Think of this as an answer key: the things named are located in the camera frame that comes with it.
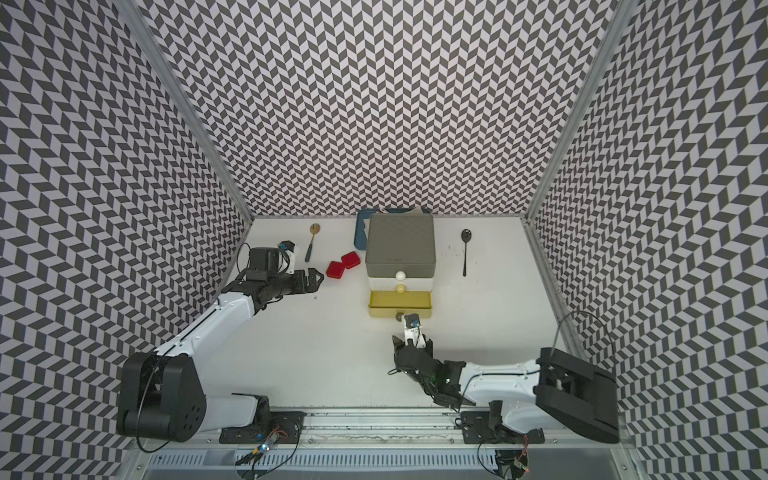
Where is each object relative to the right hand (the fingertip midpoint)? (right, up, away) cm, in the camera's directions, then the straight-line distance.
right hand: (401, 341), depth 83 cm
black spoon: (+25, +30, +29) cm, 48 cm away
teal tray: (-15, +29, +28) cm, 43 cm away
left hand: (-27, +17, +5) cm, 32 cm away
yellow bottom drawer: (-4, +8, +11) cm, 14 cm away
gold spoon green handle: (-33, +33, +30) cm, 56 cm away
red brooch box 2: (-23, +18, +21) cm, 36 cm away
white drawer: (-6, +16, +4) cm, 17 cm away
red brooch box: (-18, +22, +23) cm, 36 cm away
